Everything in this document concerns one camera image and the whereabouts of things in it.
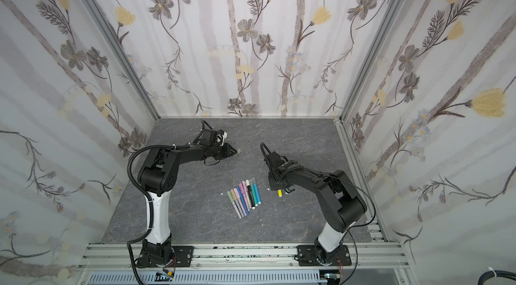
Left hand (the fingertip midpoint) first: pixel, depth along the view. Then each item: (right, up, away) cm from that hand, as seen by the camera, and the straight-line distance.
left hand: (233, 146), depth 103 cm
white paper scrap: (-3, -21, -13) cm, 25 cm away
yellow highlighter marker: (+23, -20, -15) cm, 34 cm away
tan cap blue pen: (+3, -23, -15) cm, 28 cm away
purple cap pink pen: (+6, -19, -12) cm, 23 cm away
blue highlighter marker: (+13, -20, -13) cm, 27 cm away
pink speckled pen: (+8, -21, -13) cm, 26 cm away
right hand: (+21, -15, -11) cm, 27 cm away
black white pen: (+10, -21, -14) cm, 27 cm away
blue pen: (+7, -24, -15) cm, 29 cm away
